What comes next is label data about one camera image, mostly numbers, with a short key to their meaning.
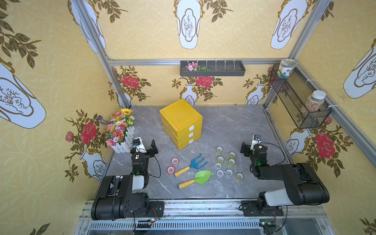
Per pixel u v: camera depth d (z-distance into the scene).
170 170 0.88
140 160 0.68
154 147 0.82
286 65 0.85
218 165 0.89
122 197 0.43
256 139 0.80
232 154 0.92
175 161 0.90
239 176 0.84
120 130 0.86
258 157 0.71
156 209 0.73
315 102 0.65
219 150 0.95
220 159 0.91
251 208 0.73
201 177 0.85
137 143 0.74
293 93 0.90
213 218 0.72
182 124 0.82
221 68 0.92
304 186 0.45
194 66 0.88
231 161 0.90
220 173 0.86
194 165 0.90
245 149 0.86
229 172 0.86
